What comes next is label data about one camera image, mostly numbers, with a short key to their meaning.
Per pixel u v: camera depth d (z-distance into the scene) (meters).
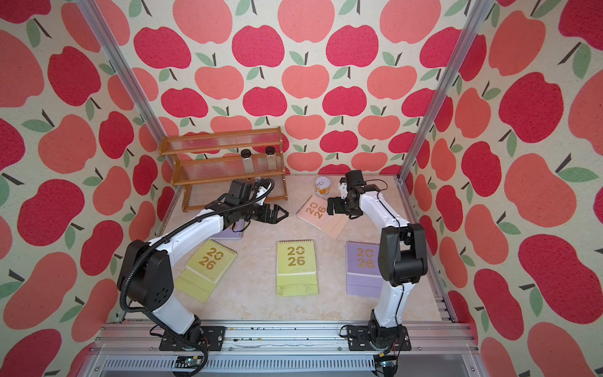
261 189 0.79
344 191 0.88
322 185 1.11
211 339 0.74
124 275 0.47
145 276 0.45
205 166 1.18
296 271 0.88
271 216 0.77
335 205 0.86
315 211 1.05
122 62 0.81
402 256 0.50
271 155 0.98
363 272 0.89
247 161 0.96
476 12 0.70
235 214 0.65
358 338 0.73
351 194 0.70
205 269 0.88
